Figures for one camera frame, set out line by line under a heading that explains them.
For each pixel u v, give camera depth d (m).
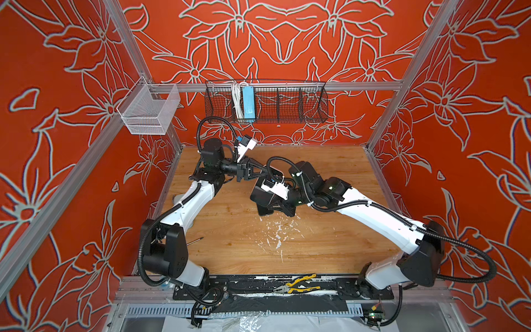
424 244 0.40
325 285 0.74
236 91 0.87
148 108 0.94
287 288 0.73
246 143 0.63
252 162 0.64
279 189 0.62
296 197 0.61
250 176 0.65
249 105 0.90
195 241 0.83
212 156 0.59
